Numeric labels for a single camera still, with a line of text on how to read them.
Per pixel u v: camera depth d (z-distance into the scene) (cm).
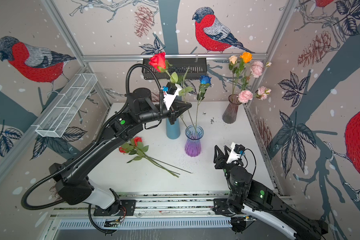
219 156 60
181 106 54
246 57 86
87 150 41
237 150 55
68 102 80
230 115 106
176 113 50
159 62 45
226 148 68
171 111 50
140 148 94
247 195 50
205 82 72
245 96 81
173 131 95
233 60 87
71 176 39
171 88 46
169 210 73
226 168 59
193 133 84
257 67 83
